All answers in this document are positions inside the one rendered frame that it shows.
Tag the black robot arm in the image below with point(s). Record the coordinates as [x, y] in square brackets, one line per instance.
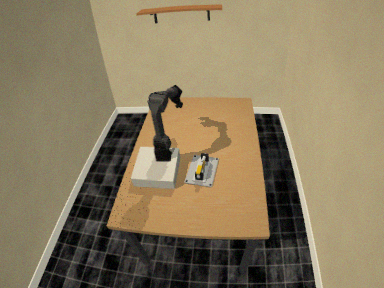
[156, 110]

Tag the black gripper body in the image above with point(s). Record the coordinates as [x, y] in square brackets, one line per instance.
[177, 102]

